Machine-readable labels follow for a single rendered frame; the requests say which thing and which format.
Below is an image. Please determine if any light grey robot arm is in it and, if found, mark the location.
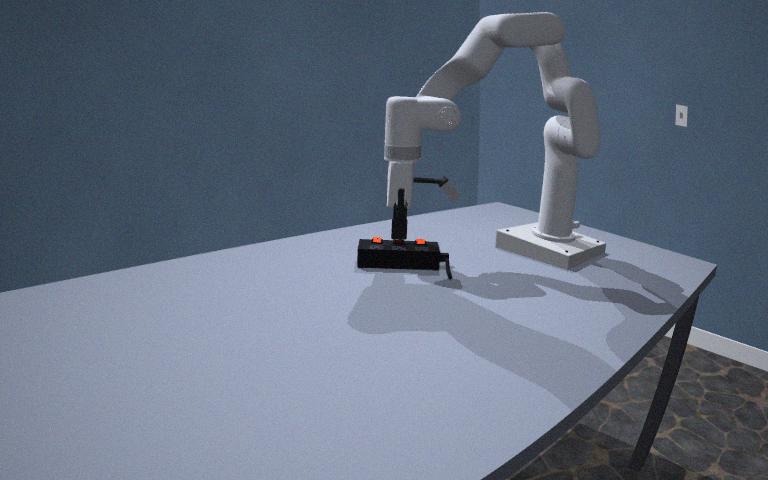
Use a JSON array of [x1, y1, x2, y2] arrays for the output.
[[384, 12, 600, 243]]

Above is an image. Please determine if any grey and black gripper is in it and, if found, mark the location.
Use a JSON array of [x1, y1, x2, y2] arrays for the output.
[[384, 157, 421, 240]]

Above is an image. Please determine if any black power strip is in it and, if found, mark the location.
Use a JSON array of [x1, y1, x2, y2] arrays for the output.
[[357, 237, 452, 280]]

